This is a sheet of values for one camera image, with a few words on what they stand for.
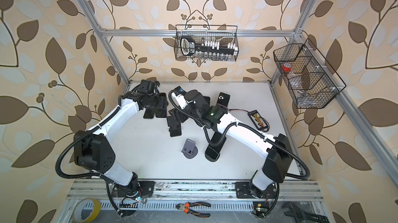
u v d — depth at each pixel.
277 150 0.41
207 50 0.85
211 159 0.79
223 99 0.91
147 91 0.68
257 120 0.98
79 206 0.68
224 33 0.91
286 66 0.87
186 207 0.69
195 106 0.55
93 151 0.44
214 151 0.83
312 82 0.73
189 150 0.82
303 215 0.68
